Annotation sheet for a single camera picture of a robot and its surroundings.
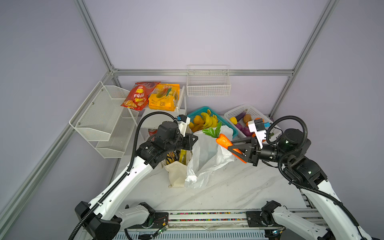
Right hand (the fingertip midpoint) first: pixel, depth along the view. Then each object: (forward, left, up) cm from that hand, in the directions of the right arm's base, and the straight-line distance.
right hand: (229, 147), depth 52 cm
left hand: (+11, +12, -10) cm, 20 cm away
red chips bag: (+35, +45, -5) cm, 57 cm away
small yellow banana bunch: (+40, +3, -29) cm, 50 cm away
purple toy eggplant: (+54, -21, -37) cm, 69 cm away
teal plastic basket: (+45, -8, -34) cm, 56 cm away
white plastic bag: (+16, +6, -34) cm, 38 cm away
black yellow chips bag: (+10, +25, -25) cm, 37 cm away
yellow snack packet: (+11, +20, -27) cm, 35 cm away
